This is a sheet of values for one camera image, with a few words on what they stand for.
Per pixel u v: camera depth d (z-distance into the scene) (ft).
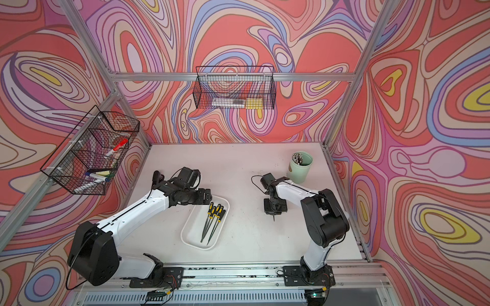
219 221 2.89
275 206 2.57
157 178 3.25
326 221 1.56
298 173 3.20
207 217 2.92
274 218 2.93
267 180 2.57
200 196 2.48
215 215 2.92
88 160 2.41
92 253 1.34
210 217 2.90
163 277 2.36
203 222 2.90
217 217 2.91
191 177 2.22
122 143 2.53
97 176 2.30
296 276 2.40
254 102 2.98
